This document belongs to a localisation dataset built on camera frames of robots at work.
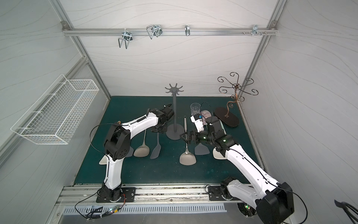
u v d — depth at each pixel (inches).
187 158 32.5
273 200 14.9
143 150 36.1
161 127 30.0
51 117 26.3
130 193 28.9
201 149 34.9
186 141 25.9
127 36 30.8
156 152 34.6
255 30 30.0
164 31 30.8
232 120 40.1
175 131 38.7
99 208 28.3
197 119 26.5
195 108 42.4
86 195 29.5
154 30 30.2
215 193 29.0
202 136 25.8
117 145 20.5
